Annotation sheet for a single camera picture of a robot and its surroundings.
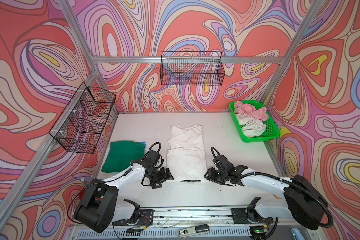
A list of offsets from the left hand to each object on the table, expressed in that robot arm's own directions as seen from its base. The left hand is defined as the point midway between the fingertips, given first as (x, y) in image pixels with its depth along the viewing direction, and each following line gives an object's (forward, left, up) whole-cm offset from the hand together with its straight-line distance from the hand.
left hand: (171, 180), depth 83 cm
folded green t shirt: (+15, +32, +3) cm, 35 cm away
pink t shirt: (+53, -51, +6) cm, 73 cm away
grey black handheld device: (-24, -11, +2) cm, 26 cm away
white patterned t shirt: (+38, -56, +1) cm, 68 cm away
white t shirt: (+13, -9, -1) cm, 16 cm away
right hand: (+1, -22, -2) cm, 22 cm away
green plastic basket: (+28, -48, +2) cm, 55 cm away
